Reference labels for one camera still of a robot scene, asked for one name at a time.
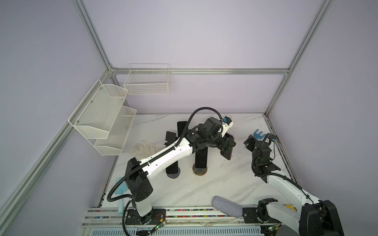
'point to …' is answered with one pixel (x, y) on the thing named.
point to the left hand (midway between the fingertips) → (228, 142)
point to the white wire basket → (147, 79)
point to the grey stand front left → (174, 175)
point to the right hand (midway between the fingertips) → (252, 138)
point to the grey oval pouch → (227, 206)
